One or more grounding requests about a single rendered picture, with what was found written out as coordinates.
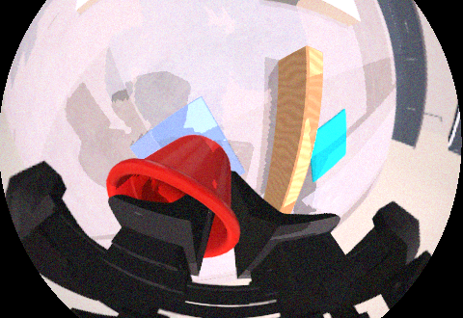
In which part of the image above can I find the red translucent cup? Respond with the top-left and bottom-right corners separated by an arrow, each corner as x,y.
105,134 -> 240,257

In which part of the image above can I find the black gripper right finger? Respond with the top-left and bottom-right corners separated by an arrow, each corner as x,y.
231,171 -> 340,279

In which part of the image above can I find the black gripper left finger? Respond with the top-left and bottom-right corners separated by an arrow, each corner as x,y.
108,195 -> 215,277

